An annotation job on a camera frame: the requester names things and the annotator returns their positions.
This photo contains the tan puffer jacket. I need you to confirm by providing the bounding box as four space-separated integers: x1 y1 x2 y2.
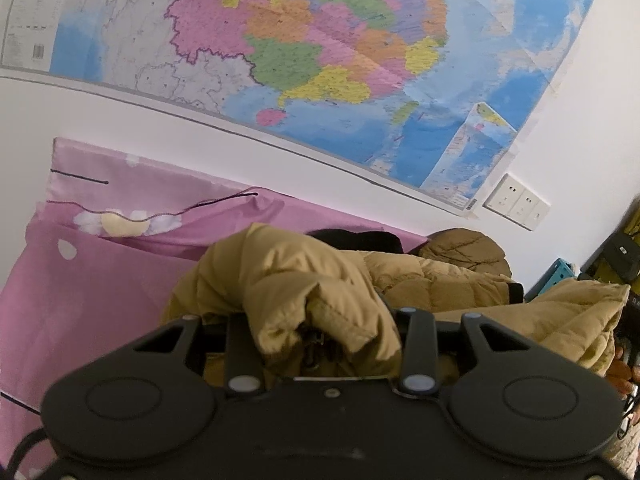
157 222 632 382

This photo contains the colourful wall map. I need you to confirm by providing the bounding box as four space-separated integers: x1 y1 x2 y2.
0 0 599 212

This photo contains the pink floral bed sheet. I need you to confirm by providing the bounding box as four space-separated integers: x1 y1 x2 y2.
0 135 432 480

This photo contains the teal plastic basket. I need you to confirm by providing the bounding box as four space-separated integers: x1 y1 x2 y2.
539 258 577 302

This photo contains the black handbag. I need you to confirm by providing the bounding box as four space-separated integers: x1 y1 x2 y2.
596 234 640 282

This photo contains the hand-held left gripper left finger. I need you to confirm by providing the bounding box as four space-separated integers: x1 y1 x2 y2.
132 314 265 395

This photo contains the person's right hand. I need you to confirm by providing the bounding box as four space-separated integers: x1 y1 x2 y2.
611 344 640 397

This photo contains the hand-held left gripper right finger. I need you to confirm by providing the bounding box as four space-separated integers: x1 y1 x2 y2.
397 306 553 395

